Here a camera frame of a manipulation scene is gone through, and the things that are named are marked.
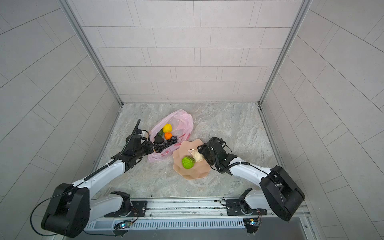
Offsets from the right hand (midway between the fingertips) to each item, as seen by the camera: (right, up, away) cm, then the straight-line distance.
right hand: (198, 152), depth 85 cm
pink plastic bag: (-11, +15, +15) cm, 24 cm away
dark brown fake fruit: (-25, +6, +7) cm, 26 cm away
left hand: (-24, +5, +3) cm, 24 cm away
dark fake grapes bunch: (-24, +2, +4) cm, 25 cm away
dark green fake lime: (-24, +10, +11) cm, 28 cm away
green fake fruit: (-5, -5, -4) cm, 8 cm away
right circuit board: (+25, -29, -17) cm, 42 cm away
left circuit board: (-33, -27, -20) cm, 47 cm away
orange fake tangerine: (-19, +8, +9) cm, 23 cm away
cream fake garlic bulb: (0, -2, -2) cm, 3 cm away
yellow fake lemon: (-20, +13, +11) cm, 26 cm away
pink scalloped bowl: (+1, -9, -2) cm, 10 cm away
